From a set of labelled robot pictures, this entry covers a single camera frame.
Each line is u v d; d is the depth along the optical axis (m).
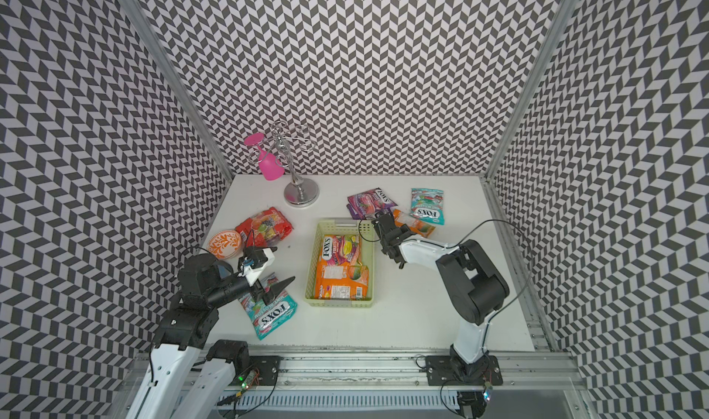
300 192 1.12
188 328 0.49
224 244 0.94
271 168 1.03
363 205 1.05
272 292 0.62
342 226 1.03
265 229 0.95
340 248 0.94
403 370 0.75
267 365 0.72
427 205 1.05
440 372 0.73
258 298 0.62
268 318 0.80
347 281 0.89
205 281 0.53
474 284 0.48
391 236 0.73
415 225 0.99
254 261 0.57
